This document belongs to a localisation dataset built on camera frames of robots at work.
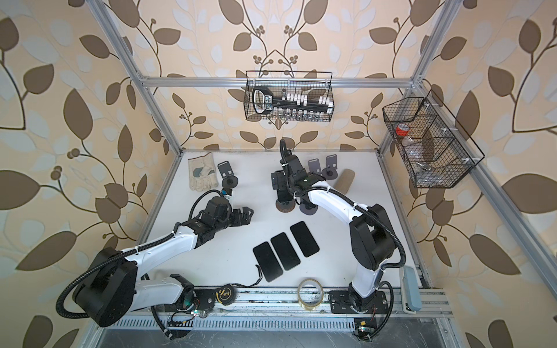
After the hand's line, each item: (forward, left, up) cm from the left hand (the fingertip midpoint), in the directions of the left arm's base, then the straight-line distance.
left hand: (242, 209), depth 87 cm
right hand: (+13, -17, +7) cm, 22 cm away
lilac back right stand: (+4, -29, -9) cm, 30 cm away
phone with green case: (-14, -18, -9) cm, 24 cm away
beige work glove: (+25, +25, -7) cm, 36 cm away
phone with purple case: (-18, -11, -9) cm, 23 cm away
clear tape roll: (-28, -27, -10) cm, 40 cm away
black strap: (-26, -1, -10) cm, 27 cm away
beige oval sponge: (+20, -47, -6) cm, 51 cm away
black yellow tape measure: (-29, +2, -7) cm, 30 cm away
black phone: (-8, -26, -10) cm, 29 cm away
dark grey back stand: (+22, +11, -9) cm, 27 cm away
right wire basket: (+9, -70, +26) cm, 75 cm away
